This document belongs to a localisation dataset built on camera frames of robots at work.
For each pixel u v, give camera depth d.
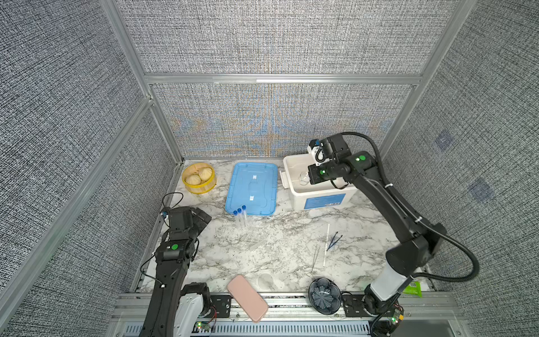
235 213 0.80
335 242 0.89
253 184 1.07
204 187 1.03
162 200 1.05
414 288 0.77
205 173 1.06
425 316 0.75
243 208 0.82
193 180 1.02
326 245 0.88
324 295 0.75
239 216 0.83
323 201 0.90
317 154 0.68
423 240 0.43
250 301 0.73
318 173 0.67
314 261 0.84
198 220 0.70
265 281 0.79
